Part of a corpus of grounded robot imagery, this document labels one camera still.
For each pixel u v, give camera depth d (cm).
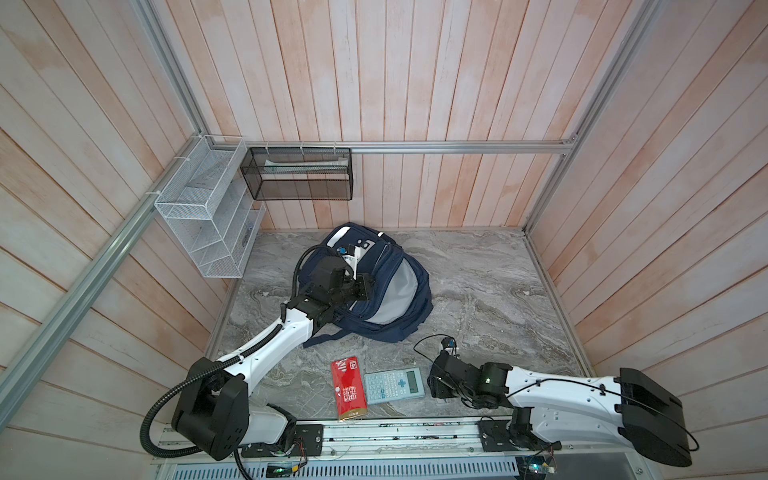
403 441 75
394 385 80
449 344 76
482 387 59
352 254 74
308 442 73
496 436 73
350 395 80
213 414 41
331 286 62
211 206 70
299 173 104
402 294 96
